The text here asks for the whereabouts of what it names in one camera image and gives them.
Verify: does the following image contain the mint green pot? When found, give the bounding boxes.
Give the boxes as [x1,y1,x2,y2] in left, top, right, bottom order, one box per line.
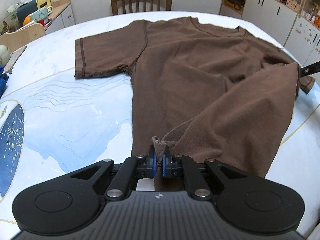
[29,6,53,22]

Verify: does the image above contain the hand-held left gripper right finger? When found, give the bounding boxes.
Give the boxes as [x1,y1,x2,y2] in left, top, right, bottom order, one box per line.
[162,148,250,202]

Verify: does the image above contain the green yellow bread box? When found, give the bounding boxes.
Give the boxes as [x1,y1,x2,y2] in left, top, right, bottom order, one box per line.
[16,0,50,18]

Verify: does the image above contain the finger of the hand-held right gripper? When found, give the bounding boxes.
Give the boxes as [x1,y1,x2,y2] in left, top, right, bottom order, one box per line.
[299,60,320,77]

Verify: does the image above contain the white cabinet black handles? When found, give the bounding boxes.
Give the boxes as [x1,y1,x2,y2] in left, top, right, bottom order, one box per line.
[240,0,298,48]

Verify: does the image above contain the low white sideboard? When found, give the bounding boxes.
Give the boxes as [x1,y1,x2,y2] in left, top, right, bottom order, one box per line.
[0,0,75,34]

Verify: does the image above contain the pale green round toy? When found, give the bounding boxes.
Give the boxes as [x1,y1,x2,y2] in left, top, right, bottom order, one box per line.
[0,44,11,67]

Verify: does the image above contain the blue cloth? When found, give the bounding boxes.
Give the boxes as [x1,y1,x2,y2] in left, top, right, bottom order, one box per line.
[0,66,9,98]

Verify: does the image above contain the light wooden high chair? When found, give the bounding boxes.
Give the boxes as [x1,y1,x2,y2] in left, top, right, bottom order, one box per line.
[0,22,46,53]

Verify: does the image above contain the brown T-shirt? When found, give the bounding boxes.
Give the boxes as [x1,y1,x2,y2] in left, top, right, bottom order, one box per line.
[74,16,316,192]

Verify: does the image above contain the blue white printed tablecloth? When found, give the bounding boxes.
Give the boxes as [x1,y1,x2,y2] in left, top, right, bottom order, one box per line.
[0,10,320,240]

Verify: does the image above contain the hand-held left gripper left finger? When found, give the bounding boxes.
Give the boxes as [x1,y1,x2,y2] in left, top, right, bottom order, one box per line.
[70,145,157,202]

